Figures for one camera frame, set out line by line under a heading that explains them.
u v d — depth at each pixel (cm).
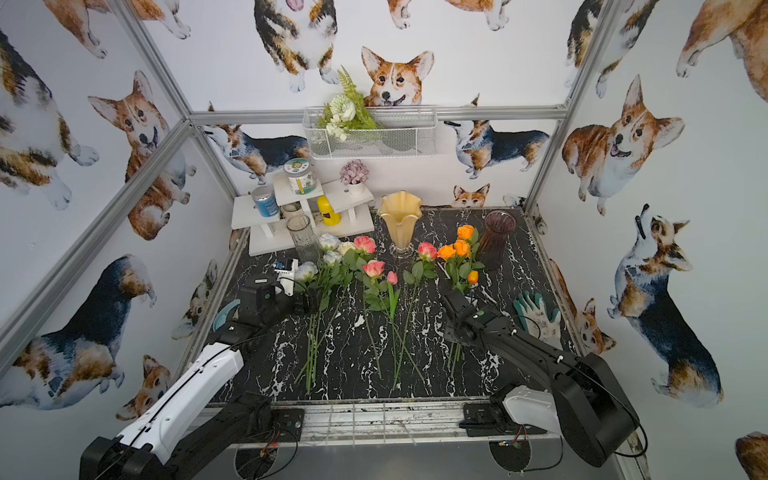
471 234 109
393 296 95
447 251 104
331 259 100
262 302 62
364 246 106
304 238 95
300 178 92
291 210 113
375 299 95
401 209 101
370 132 84
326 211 108
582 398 41
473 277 95
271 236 113
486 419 74
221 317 92
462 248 104
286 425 74
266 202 95
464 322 65
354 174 98
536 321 90
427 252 103
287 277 70
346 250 106
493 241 94
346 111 78
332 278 99
